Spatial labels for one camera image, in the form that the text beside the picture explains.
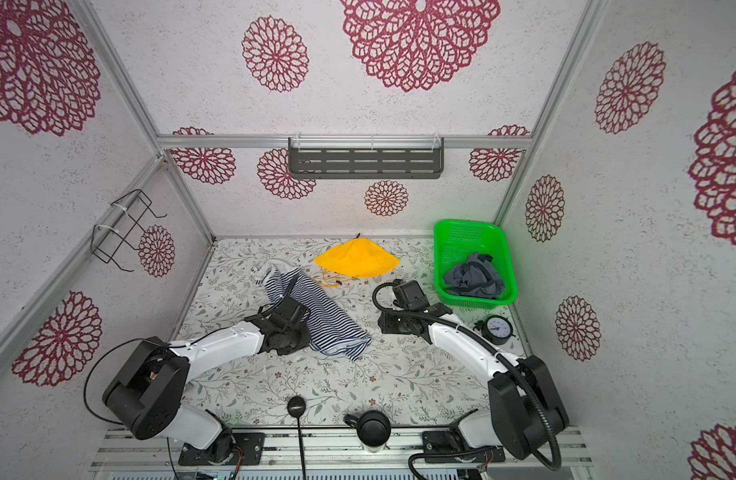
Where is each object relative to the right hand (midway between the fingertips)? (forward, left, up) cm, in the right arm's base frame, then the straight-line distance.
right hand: (383, 318), depth 86 cm
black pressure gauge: (+2, -35, -8) cm, 36 cm away
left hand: (-5, +23, -8) cm, 25 cm away
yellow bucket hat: (+30, +10, -8) cm, 33 cm away
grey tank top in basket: (+17, -30, -2) cm, 34 cm away
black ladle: (-23, +23, -9) cm, 34 cm away
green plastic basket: (+41, -28, -9) cm, 51 cm away
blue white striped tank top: (-1, +16, -7) cm, 18 cm away
